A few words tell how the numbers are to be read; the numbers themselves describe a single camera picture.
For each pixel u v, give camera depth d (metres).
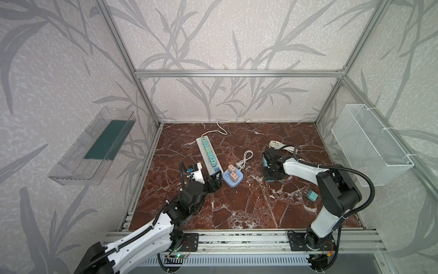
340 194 0.47
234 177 0.86
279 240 0.76
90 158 0.64
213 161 0.94
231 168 0.89
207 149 0.98
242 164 0.98
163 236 0.53
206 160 0.97
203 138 1.03
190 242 0.73
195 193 0.57
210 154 0.96
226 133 1.15
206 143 1.01
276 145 1.06
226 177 0.91
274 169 0.70
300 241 0.73
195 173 0.68
